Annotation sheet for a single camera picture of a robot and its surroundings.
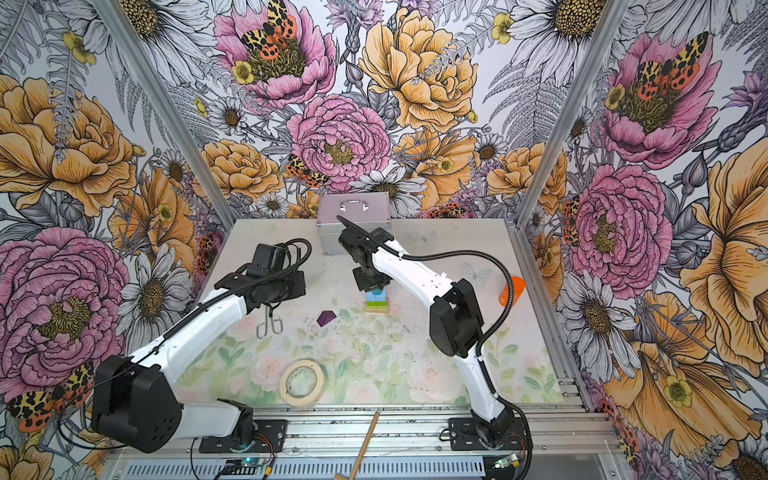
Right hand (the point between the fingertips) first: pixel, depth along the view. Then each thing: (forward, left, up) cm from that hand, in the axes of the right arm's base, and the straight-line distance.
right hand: (377, 291), depth 88 cm
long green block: (0, +1, -8) cm, 8 cm away
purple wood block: (-2, +17, -10) cm, 20 cm away
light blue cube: (+4, +3, -10) cm, 11 cm away
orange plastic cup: (+4, -44, -6) cm, 45 cm away
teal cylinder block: (+1, 0, -2) cm, 2 cm away
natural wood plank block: (0, +1, -11) cm, 11 cm away
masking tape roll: (-26, +17, -9) cm, 33 cm away
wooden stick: (-42, +8, -12) cm, 44 cm away
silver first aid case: (+31, +3, +4) cm, 31 cm away
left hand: (-2, +21, +2) cm, 21 cm away
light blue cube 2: (+1, -1, -5) cm, 5 cm away
